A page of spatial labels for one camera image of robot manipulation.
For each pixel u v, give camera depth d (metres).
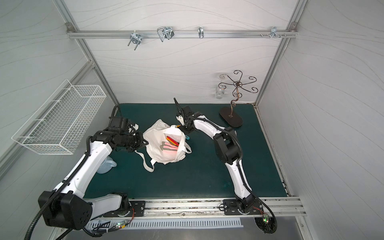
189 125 0.75
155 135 0.91
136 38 0.76
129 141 0.66
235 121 1.08
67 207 0.37
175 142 0.96
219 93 1.01
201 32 0.78
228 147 0.57
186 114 0.79
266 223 0.72
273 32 0.77
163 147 0.89
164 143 0.92
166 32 0.77
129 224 0.69
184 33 0.80
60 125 0.69
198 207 0.75
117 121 0.61
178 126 0.87
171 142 0.97
